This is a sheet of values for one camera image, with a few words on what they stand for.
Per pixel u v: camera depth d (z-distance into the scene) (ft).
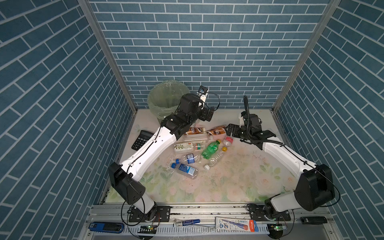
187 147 3.02
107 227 2.19
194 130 3.34
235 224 2.31
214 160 2.93
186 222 2.30
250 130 2.12
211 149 3.07
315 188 1.38
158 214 2.37
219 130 3.33
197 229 2.31
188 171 2.72
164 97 3.24
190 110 1.77
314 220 2.35
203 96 1.99
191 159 2.91
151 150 1.49
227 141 3.18
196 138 3.26
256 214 2.41
